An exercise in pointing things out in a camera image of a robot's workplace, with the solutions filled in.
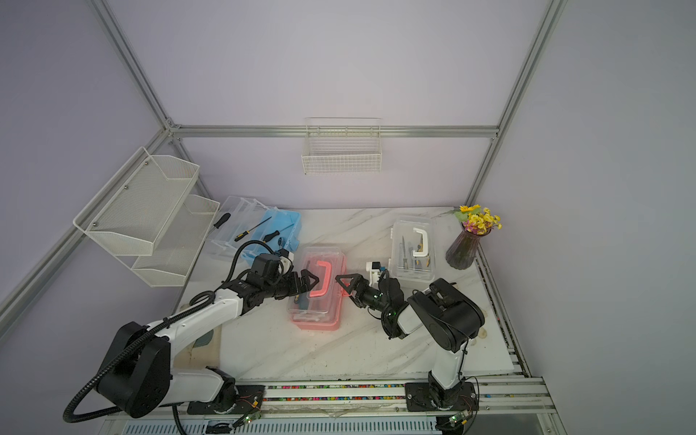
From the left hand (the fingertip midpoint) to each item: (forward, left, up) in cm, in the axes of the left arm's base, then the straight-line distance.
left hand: (308, 287), depth 86 cm
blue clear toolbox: (+30, +30, -1) cm, 43 cm away
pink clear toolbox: (-4, -4, -7) cm, 9 cm away
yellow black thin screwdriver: (+24, +27, -1) cm, 36 cm away
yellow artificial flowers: (+16, -54, +16) cm, 58 cm away
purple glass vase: (+15, -54, 0) cm, 56 cm away
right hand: (+1, -10, -1) cm, 10 cm away
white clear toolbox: (+20, -37, -5) cm, 42 cm away
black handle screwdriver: (+27, +36, +3) cm, 45 cm away
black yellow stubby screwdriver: (+29, +18, -7) cm, 35 cm away
